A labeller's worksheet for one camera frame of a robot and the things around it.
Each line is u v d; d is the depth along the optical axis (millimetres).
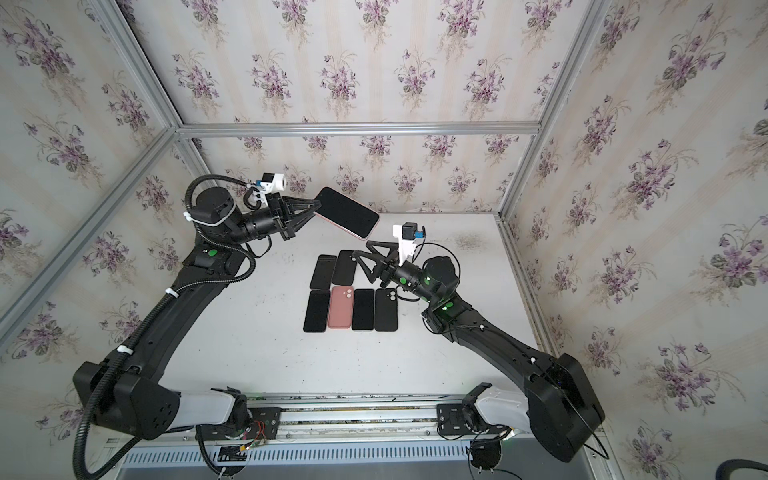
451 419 732
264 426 720
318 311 930
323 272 1069
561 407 400
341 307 935
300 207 622
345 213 627
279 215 556
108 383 373
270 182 626
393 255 621
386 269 603
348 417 754
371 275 616
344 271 1037
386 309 935
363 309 930
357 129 1008
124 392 379
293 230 613
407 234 598
